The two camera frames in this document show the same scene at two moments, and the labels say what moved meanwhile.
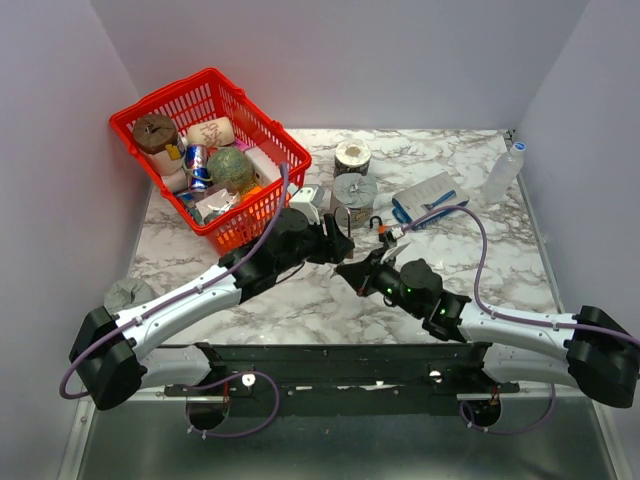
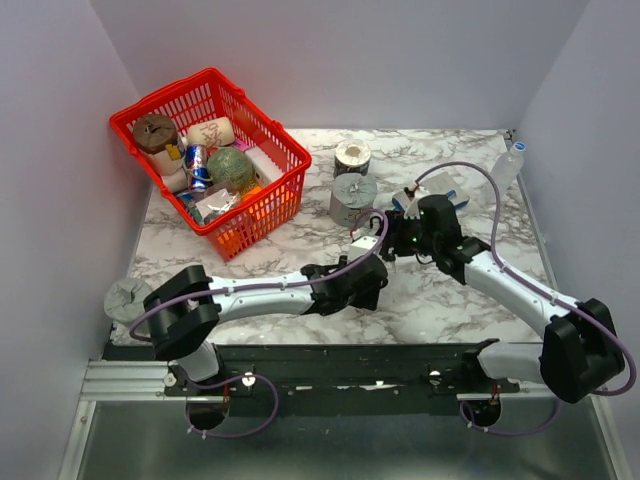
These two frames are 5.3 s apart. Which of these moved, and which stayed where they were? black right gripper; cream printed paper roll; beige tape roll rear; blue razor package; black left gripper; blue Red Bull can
Moved: black right gripper; black left gripper
Stayed: blue razor package; cream printed paper roll; beige tape roll rear; blue Red Bull can
